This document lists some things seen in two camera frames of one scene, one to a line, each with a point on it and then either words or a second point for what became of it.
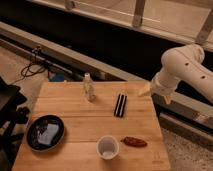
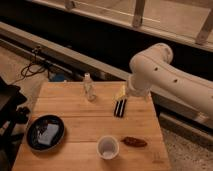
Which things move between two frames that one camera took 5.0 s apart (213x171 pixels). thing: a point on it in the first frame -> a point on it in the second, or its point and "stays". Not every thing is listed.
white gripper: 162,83 -> 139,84
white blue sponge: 47,133 stays
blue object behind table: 56,76 stays
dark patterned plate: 36,124 stays
